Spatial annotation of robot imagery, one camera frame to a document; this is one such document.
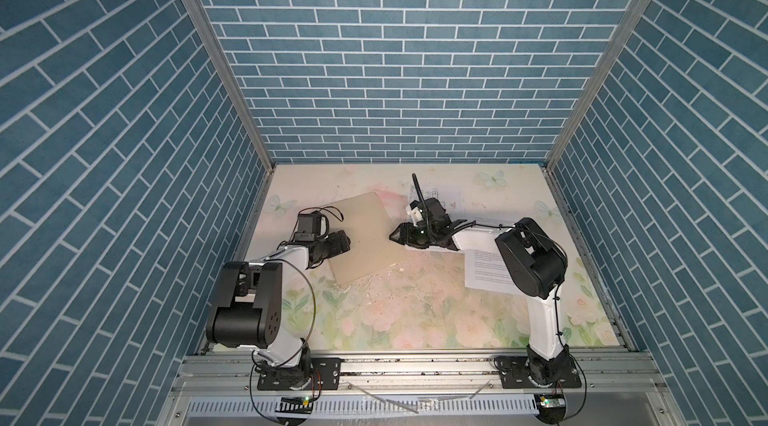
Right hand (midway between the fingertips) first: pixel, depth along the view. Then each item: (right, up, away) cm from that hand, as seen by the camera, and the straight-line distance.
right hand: (392, 236), depth 96 cm
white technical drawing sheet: (+23, +13, +16) cm, 31 cm away
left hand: (-17, -2, -1) cm, 17 cm away
